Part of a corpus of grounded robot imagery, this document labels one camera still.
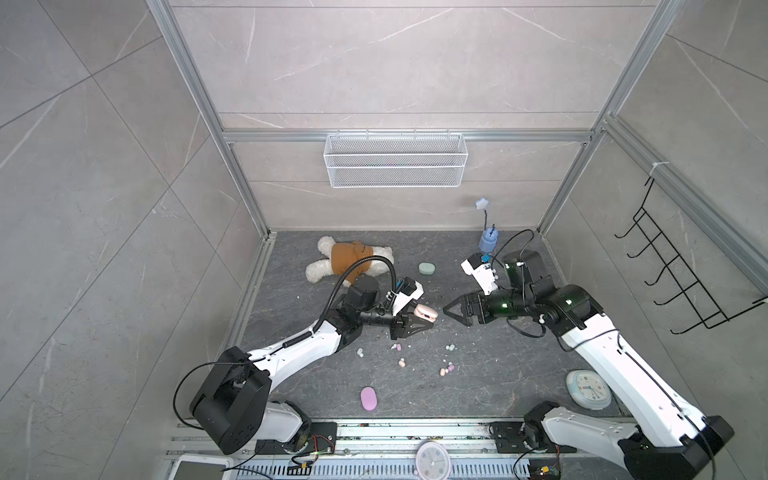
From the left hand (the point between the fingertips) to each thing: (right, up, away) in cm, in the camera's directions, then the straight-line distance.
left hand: (429, 314), depth 73 cm
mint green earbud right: (+9, -13, +16) cm, 22 cm away
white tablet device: (-53, -34, -7) cm, 63 cm away
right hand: (+6, +3, -4) cm, 7 cm away
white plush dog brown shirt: (-25, +15, +25) cm, 39 cm away
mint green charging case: (+4, +10, +34) cm, 36 cm away
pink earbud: (-7, -17, +12) cm, 22 cm away
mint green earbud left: (-19, -14, +15) cm, 28 cm away
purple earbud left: (-7, -13, +15) cm, 21 cm away
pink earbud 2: (+5, -19, +11) cm, 22 cm away
